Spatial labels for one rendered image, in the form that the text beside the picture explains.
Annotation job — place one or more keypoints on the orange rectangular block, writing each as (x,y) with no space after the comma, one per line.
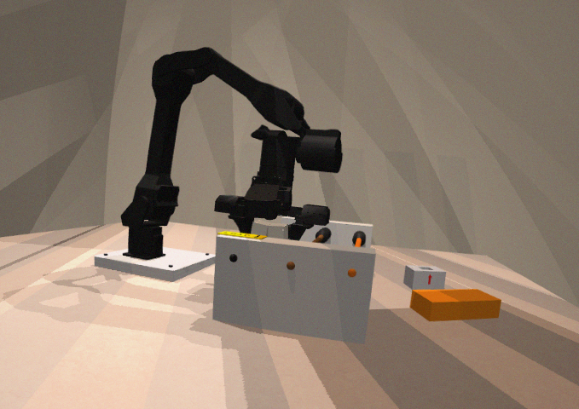
(458,304)

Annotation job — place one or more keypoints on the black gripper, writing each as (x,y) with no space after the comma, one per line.
(305,217)

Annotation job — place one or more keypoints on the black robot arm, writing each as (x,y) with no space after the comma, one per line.
(155,198)

